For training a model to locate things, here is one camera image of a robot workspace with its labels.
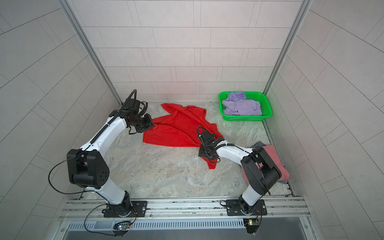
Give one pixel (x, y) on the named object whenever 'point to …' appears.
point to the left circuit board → (122, 227)
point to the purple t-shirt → (236, 103)
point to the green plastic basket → (265, 105)
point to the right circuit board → (252, 225)
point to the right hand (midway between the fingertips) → (201, 154)
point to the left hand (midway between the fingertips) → (158, 121)
